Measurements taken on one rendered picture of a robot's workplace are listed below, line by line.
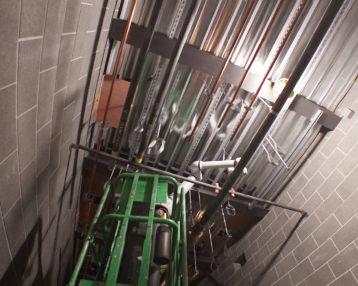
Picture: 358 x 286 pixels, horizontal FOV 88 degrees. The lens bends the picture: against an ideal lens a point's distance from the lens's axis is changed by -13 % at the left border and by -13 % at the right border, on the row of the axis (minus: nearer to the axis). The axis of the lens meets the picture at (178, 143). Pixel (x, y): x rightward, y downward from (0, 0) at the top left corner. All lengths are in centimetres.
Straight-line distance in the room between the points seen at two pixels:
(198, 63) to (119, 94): 106
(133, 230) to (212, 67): 180
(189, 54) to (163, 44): 29
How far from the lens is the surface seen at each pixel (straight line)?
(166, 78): 208
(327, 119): 324
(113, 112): 290
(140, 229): 161
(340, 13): 280
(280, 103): 205
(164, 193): 178
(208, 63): 242
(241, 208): 368
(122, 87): 275
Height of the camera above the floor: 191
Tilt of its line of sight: 60 degrees up
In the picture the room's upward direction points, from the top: straight up
